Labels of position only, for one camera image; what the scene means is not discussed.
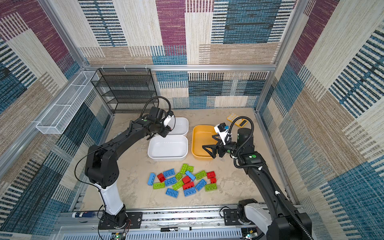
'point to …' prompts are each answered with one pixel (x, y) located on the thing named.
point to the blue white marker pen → (83, 214)
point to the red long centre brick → (189, 185)
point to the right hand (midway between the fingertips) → (209, 143)
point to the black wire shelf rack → (126, 90)
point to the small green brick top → (190, 168)
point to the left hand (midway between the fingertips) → (167, 126)
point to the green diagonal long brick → (178, 185)
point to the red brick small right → (213, 180)
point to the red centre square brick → (186, 179)
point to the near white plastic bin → (172, 148)
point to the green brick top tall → (184, 168)
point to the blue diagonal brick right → (200, 185)
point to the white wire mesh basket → (55, 120)
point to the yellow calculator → (241, 122)
